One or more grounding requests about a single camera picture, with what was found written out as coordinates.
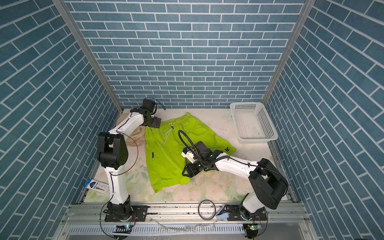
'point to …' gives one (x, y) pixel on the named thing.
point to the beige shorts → (138, 138)
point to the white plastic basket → (252, 123)
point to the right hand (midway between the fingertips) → (184, 170)
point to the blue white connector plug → (223, 216)
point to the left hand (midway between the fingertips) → (151, 122)
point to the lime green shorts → (164, 146)
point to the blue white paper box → (96, 185)
